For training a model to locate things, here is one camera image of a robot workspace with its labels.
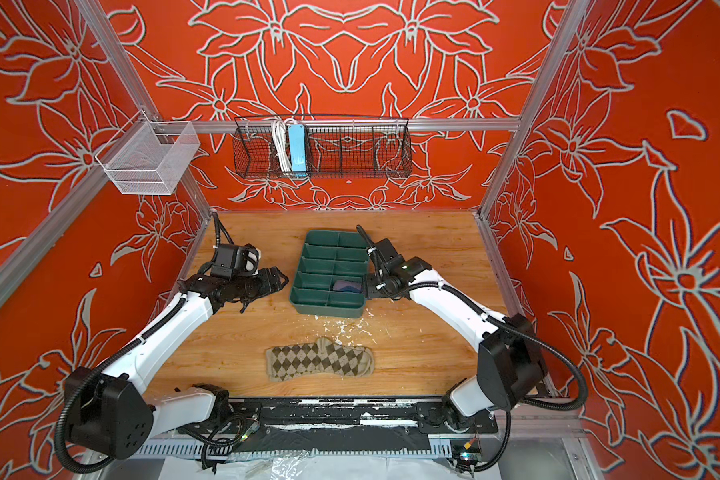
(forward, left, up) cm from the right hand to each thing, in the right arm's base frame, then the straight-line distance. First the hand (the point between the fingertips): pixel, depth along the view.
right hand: (369, 284), depth 83 cm
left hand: (+1, +26, +2) cm, 26 cm away
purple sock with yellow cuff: (+4, +4, -7) cm, 9 cm away
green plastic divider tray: (+21, +14, -14) cm, 29 cm away
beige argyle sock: (-17, +14, -11) cm, 25 cm away
